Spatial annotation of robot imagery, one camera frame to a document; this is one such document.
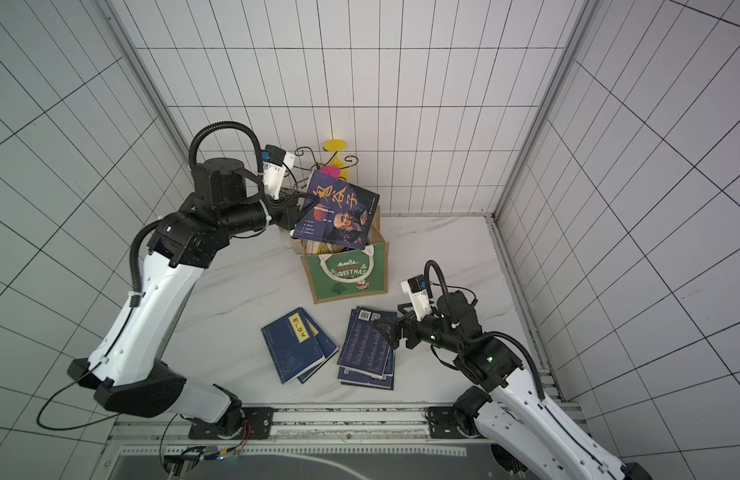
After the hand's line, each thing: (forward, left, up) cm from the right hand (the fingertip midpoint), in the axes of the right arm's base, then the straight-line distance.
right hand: (387, 308), depth 70 cm
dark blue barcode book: (-11, +10, -19) cm, 24 cm away
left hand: (+11, +16, +22) cm, 30 cm away
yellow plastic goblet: (+54, +19, +10) cm, 58 cm away
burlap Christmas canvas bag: (+15, +16, -8) cm, 23 cm away
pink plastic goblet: (+42, +20, +8) cm, 47 cm away
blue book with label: (-4, +27, -19) cm, 33 cm away
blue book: (-4, +17, -19) cm, 26 cm away
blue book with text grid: (-4, +6, -18) cm, 19 cm away
